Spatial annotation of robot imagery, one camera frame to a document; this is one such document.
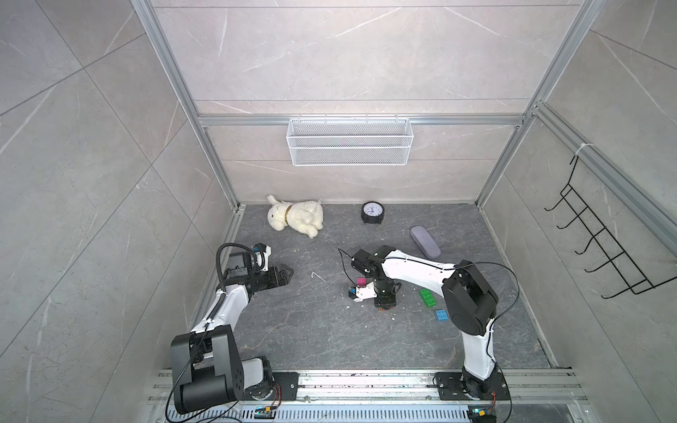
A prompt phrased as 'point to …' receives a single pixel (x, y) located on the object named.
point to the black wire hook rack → (629, 271)
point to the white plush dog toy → (304, 217)
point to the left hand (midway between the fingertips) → (282, 270)
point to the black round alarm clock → (372, 211)
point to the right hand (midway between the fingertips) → (388, 296)
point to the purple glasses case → (426, 241)
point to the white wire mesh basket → (348, 142)
